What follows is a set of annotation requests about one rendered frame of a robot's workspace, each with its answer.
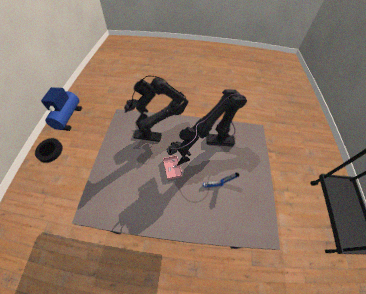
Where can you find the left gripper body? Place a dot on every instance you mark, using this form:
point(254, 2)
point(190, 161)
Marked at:
point(183, 151)

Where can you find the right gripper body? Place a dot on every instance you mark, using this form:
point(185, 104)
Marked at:
point(142, 103)

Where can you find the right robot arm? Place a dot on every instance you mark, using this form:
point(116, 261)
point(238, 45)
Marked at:
point(161, 87)

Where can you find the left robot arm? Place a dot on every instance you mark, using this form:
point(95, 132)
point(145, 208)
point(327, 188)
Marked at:
point(223, 127)

